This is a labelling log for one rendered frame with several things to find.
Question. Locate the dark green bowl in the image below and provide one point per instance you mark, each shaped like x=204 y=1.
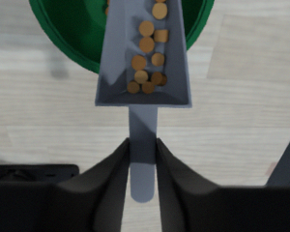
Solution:
x=77 y=27

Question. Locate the grey scoop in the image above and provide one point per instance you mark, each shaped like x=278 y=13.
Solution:
x=120 y=45

